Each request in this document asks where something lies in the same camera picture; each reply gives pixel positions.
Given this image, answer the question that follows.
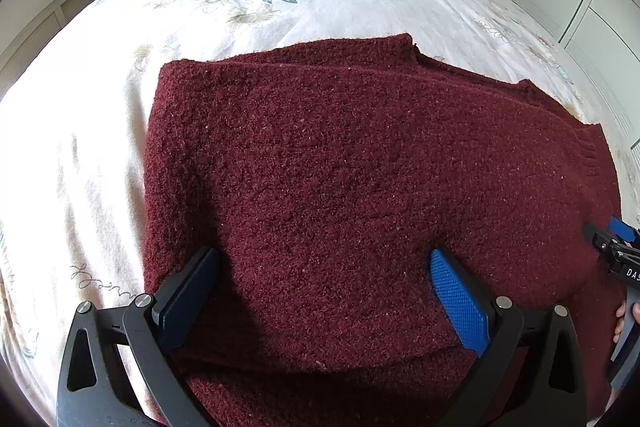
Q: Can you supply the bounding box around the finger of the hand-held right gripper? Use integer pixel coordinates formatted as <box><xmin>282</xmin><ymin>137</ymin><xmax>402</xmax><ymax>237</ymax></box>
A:
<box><xmin>607</xmin><ymin>216</ymin><xmax>640</xmax><ymax>244</ymax></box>
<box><xmin>582</xmin><ymin>221</ymin><xmax>620</xmax><ymax>254</ymax></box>

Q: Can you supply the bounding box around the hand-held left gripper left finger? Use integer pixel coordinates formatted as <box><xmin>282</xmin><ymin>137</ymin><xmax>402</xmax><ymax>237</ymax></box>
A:
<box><xmin>56</xmin><ymin>246</ymin><xmax>223</xmax><ymax>427</ymax></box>

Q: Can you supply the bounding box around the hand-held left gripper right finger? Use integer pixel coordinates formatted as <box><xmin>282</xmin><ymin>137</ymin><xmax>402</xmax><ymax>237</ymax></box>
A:
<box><xmin>430</xmin><ymin>248</ymin><xmax>588</xmax><ymax>427</ymax></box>

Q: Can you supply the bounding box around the dark red knit sweater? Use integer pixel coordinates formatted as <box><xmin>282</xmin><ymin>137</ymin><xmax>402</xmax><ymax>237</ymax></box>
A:
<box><xmin>141</xmin><ymin>33</ymin><xmax>626</xmax><ymax>427</ymax></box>

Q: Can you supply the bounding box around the person's right hand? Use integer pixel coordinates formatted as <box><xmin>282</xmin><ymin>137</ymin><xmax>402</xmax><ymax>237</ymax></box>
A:
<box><xmin>612</xmin><ymin>301</ymin><xmax>640</xmax><ymax>345</ymax></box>

